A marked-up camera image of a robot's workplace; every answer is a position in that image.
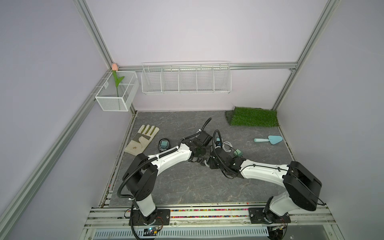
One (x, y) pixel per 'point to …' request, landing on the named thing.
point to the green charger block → (238, 152)
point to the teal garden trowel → (273, 139)
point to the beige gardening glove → (138, 144)
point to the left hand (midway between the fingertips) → (207, 153)
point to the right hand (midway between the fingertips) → (210, 158)
